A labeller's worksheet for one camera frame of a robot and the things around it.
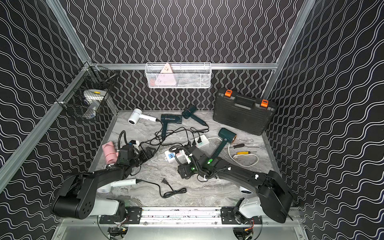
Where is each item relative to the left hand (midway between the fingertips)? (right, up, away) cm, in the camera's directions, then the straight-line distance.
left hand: (151, 150), depth 91 cm
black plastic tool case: (+57, +23, +4) cm, 62 cm away
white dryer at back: (-17, +23, +22) cm, 36 cm away
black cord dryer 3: (+19, -21, -9) cm, 29 cm away
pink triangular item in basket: (+9, +44, -1) cm, 45 cm away
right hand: (+21, -8, -9) cm, 24 cm away
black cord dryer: (+30, +6, +7) cm, 31 cm away
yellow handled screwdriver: (+58, -3, +7) cm, 59 cm away
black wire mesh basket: (-41, +46, +4) cm, 62 cm away
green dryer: (+6, +21, +19) cm, 29 cm away
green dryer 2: (+22, +24, +22) cm, 39 cm away
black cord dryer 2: (-1, +9, +16) cm, 18 cm away
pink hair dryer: (-25, -2, +1) cm, 25 cm away
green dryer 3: (+49, +8, +10) cm, 51 cm away
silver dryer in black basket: (-29, +30, -9) cm, 43 cm away
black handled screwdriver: (+56, +2, +10) cm, 57 cm away
